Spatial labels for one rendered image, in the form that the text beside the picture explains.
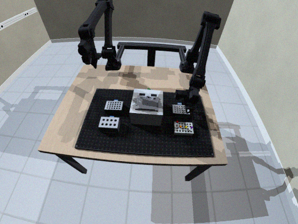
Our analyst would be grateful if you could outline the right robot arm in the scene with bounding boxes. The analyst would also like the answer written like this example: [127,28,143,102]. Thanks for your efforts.
[78,0,120,69]

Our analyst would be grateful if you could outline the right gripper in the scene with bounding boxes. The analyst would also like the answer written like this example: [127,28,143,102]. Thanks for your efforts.
[91,53,101,69]

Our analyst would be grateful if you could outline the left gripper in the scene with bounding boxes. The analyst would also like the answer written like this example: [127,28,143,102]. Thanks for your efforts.
[184,97,195,114]

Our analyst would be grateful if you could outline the white tube rack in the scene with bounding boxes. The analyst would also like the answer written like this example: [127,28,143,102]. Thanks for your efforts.
[173,122,194,136]

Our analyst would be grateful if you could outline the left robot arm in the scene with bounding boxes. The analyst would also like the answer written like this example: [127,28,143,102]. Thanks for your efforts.
[175,11,221,104]

